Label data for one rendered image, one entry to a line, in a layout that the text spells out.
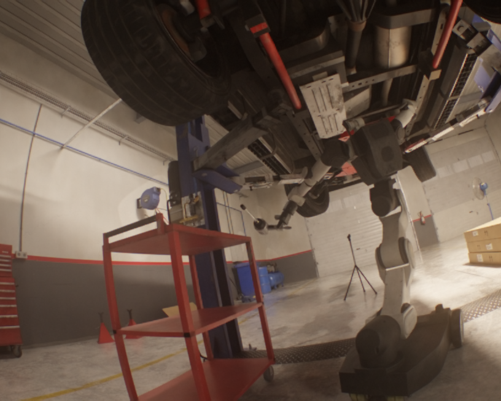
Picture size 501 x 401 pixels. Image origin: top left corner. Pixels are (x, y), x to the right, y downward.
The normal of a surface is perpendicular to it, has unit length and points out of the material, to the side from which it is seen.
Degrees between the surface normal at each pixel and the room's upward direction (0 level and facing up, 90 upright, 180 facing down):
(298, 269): 90
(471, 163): 90
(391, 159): 113
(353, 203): 90
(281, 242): 90
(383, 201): 103
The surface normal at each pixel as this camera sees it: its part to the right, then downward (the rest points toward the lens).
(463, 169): -0.40, -0.19
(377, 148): 0.11, 0.10
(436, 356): 0.38, -0.33
